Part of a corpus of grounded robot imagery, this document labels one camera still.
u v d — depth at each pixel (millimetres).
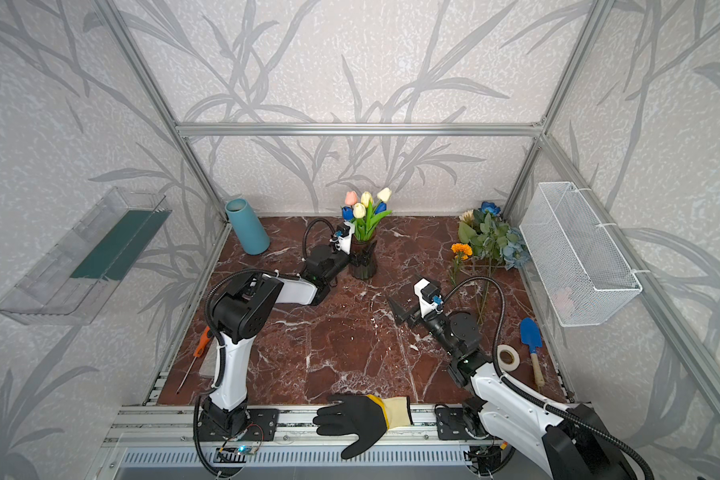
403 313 669
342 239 825
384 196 839
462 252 1050
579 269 621
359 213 804
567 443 408
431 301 620
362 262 884
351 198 848
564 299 740
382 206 842
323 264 773
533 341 872
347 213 806
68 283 635
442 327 665
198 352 845
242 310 560
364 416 741
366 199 824
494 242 1052
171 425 753
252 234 1016
